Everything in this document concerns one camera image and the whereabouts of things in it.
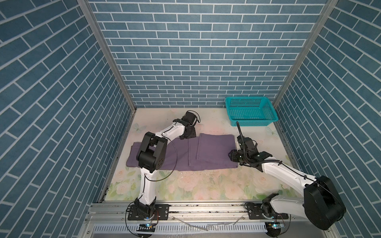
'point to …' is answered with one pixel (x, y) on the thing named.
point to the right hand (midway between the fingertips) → (228, 152)
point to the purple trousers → (203, 151)
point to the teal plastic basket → (251, 111)
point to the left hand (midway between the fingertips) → (191, 134)
